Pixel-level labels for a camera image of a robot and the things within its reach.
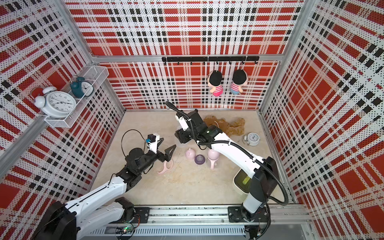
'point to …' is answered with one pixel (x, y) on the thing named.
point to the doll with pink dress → (214, 80)
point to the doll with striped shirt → (240, 80)
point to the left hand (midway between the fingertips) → (172, 142)
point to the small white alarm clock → (252, 139)
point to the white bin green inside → (241, 182)
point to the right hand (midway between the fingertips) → (183, 131)
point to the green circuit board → (124, 230)
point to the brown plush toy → (236, 127)
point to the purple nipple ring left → (199, 159)
